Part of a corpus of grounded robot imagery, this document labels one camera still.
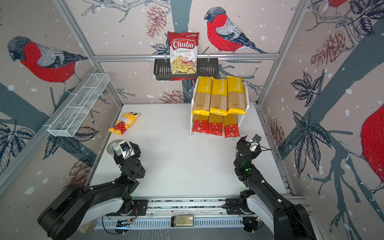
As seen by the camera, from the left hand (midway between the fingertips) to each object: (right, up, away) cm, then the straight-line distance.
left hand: (121, 147), depth 78 cm
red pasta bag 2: (+51, +12, +8) cm, 53 cm away
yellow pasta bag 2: (+52, +27, -1) cm, 59 cm away
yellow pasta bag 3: (+61, +26, -2) cm, 66 cm away
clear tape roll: (-14, -2, +17) cm, 23 cm away
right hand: (+70, +3, +4) cm, 70 cm away
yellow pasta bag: (+44, +27, -1) cm, 52 cm away
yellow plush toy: (-12, +9, +23) cm, 27 cm away
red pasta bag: (+43, +12, +8) cm, 45 cm away
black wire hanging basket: (+46, +48, +17) cm, 69 cm away
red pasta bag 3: (+60, +12, +6) cm, 62 cm away
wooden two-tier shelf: (+65, +21, -5) cm, 69 cm away
